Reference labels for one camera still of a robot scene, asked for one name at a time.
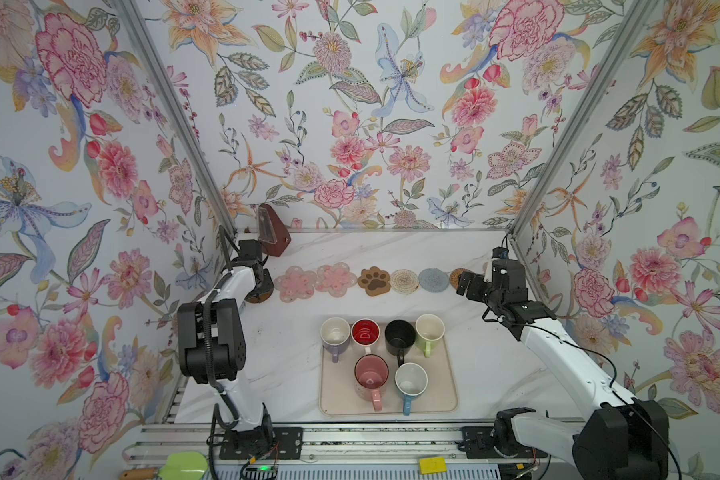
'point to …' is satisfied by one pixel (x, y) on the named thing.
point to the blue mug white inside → (410, 380)
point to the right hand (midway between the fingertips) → (474, 277)
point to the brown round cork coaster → (260, 299)
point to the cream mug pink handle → (266, 283)
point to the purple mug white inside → (335, 334)
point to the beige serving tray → (337, 385)
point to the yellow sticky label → (433, 465)
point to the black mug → (400, 337)
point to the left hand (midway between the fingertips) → (262, 285)
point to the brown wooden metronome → (271, 232)
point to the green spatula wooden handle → (184, 465)
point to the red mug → (365, 332)
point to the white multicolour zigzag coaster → (404, 281)
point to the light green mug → (429, 328)
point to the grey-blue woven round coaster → (433, 280)
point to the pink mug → (371, 375)
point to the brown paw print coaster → (374, 280)
